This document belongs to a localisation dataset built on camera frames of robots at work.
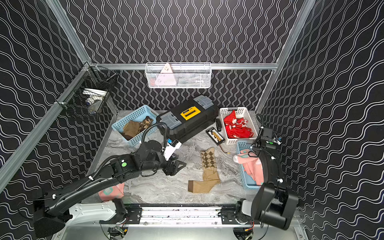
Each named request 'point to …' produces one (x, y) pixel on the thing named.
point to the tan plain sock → (211, 176)
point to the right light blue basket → (249, 181)
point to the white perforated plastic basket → (231, 138)
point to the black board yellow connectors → (216, 137)
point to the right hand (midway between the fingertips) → (264, 151)
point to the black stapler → (218, 125)
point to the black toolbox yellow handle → (185, 120)
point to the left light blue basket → (131, 128)
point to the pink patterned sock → (244, 158)
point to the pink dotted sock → (255, 169)
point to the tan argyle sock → (145, 124)
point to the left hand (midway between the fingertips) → (182, 159)
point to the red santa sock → (234, 124)
